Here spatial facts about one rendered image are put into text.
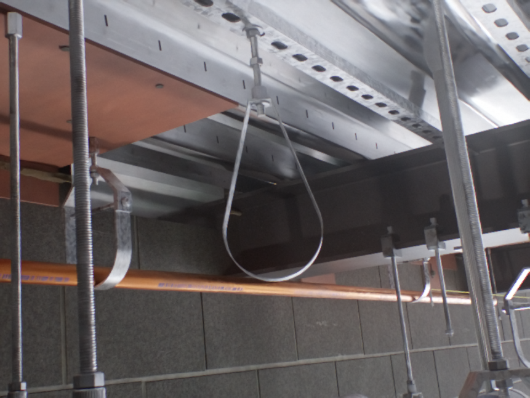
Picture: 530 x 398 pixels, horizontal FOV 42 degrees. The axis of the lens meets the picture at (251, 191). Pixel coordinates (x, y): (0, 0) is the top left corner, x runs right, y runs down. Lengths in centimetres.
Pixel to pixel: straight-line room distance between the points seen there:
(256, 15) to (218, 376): 104
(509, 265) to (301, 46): 260
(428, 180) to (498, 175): 15
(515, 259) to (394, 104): 230
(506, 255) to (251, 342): 186
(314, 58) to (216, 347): 91
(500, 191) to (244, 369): 74
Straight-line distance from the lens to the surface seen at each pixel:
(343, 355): 221
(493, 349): 61
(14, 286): 74
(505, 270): 341
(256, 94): 81
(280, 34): 87
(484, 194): 154
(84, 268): 41
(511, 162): 153
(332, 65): 97
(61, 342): 134
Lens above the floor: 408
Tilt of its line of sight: 14 degrees up
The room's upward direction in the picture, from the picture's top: 5 degrees counter-clockwise
